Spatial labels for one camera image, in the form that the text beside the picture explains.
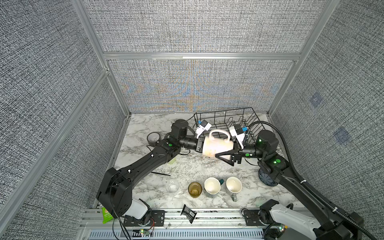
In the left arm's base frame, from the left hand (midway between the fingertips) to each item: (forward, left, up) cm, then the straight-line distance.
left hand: (218, 151), depth 65 cm
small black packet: (-18, +13, -27) cm, 35 cm away
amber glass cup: (-7, +10, -28) cm, 30 cm away
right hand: (0, +2, +3) cm, 3 cm away
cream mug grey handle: (-7, -11, -25) cm, 29 cm away
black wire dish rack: (+39, -29, -25) cm, 55 cm away
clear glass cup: (-4, +22, -29) cm, 37 cm away
